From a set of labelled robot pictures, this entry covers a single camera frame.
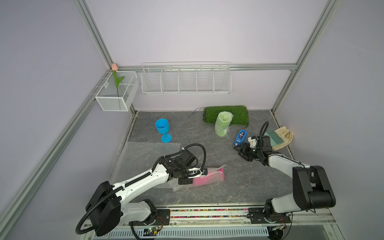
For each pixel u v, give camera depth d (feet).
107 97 2.55
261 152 2.28
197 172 2.22
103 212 1.31
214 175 2.58
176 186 2.47
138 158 3.13
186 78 3.39
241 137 3.34
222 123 3.08
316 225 2.41
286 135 3.50
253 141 2.85
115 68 2.93
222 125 3.16
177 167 1.89
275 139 3.35
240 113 3.76
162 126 3.03
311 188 1.46
